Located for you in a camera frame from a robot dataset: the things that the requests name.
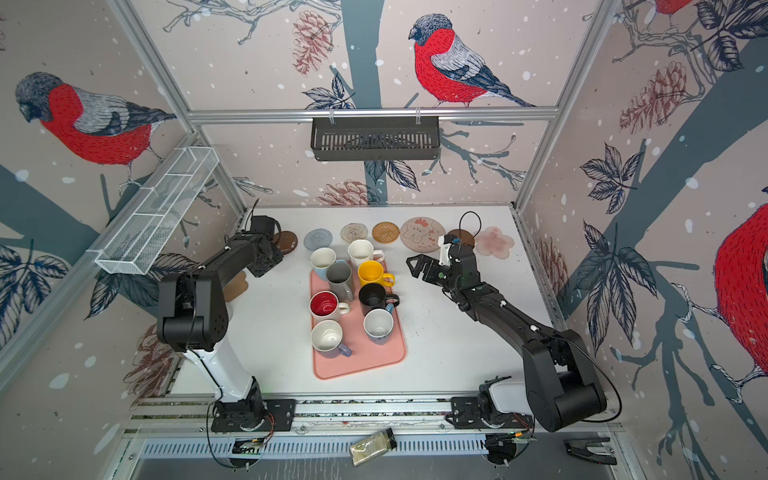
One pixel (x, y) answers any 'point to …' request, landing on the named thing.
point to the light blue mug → (321, 271)
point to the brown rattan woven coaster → (385, 232)
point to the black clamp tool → (578, 447)
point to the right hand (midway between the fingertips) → (413, 268)
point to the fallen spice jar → (372, 447)
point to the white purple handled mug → (327, 337)
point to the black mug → (373, 296)
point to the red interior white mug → (325, 305)
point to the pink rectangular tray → (358, 335)
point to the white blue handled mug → (378, 324)
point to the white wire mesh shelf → (140, 238)
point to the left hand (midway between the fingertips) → (268, 260)
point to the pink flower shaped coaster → (493, 242)
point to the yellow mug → (372, 271)
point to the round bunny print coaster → (421, 234)
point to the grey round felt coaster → (318, 238)
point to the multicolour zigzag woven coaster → (354, 231)
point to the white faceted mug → (361, 250)
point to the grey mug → (340, 276)
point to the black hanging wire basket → (375, 138)
